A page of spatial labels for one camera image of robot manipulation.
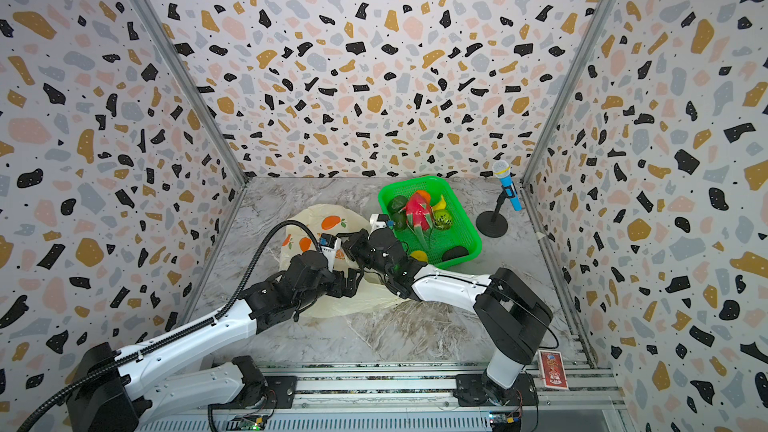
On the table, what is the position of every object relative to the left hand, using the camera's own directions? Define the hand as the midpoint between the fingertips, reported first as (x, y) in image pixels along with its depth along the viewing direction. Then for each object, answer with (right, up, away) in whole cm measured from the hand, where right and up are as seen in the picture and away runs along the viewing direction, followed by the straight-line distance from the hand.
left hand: (351, 266), depth 77 cm
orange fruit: (+21, +20, +31) cm, 42 cm away
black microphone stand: (+45, +9, +29) cm, 54 cm away
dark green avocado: (+12, +10, +24) cm, 29 cm away
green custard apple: (+27, +11, +23) cm, 37 cm away
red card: (+52, -26, -1) cm, 58 cm away
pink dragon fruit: (+19, +13, +23) cm, 32 cm away
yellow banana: (+27, +16, +29) cm, 43 cm away
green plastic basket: (+29, +1, +25) cm, 38 cm away
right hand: (-6, +9, -2) cm, 11 cm away
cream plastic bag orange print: (-10, +10, +6) cm, 15 cm away
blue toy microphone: (+43, +26, +13) cm, 52 cm away
